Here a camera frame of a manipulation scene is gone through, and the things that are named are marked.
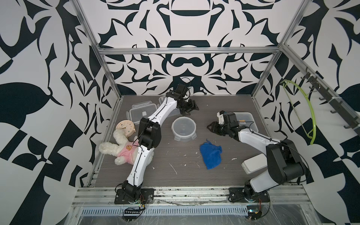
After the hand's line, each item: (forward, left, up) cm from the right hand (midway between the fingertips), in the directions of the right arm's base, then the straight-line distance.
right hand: (208, 125), depth 92 cm
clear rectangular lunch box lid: (+21, +46, -8) cm, 51 cm away
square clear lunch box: (+7, -27, -3) cm, 28 cm away
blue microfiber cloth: (-17, -1, -5) cm, 18 cm away
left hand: (+11, +8, +5) cm, 14 cm away
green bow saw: (-11, -45, +23) cm, 52 cm away
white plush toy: (-16, +50, +1) cm, 53 cm away
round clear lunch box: (+2, +16, -7) cm, 17 cm away
